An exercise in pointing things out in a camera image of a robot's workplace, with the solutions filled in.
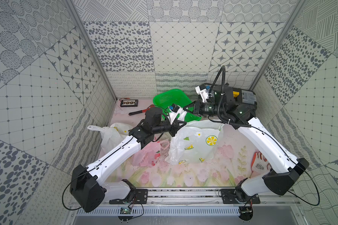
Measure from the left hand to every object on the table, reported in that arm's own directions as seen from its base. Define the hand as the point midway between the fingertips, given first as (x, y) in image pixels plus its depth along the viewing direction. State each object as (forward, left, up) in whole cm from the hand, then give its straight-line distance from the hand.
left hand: (189, 125), depth 67 cm
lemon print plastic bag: (0, +43, -11) cm, 45 cm away
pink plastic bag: (-8, +20, -17) cm, 28 cm away
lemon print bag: (-2, -4, -13) cm, 14 cm away
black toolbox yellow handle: (+34, -43, -13) cm, 56 cm away
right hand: (+4, +3, +7) cm, 8 cm away
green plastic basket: (+43, +18, -24) cm, 53 cm away
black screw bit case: (+41, +48, -28) cm, 69 cm away
